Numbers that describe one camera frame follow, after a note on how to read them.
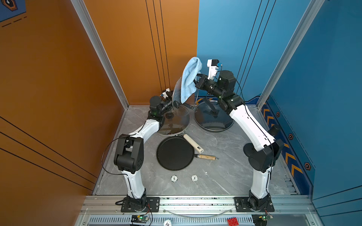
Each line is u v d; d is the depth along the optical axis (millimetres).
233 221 679
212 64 620
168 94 755
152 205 740
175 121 1020
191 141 867
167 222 635
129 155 498
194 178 826
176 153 919
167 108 738
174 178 826
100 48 850
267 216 687
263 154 458
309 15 724
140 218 708
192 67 664
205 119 1023
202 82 610
